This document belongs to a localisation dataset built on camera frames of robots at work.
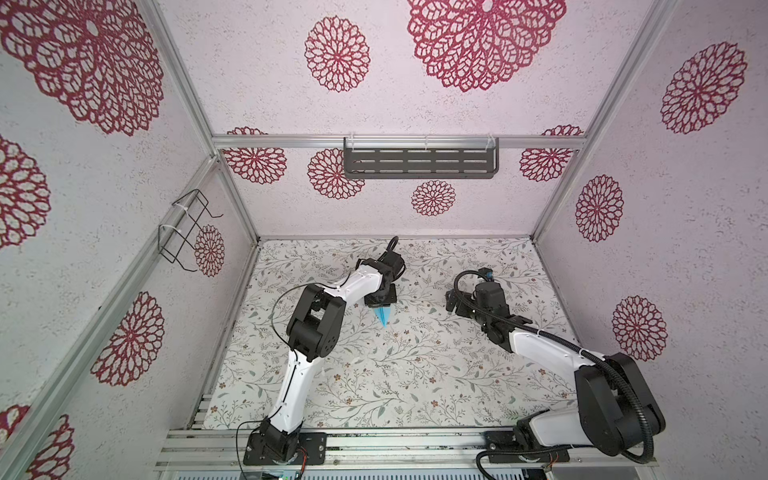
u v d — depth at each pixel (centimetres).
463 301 70
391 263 82
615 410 43
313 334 58
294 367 60
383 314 97
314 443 75
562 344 53
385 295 87
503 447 74
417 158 93
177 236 75
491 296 68
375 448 76
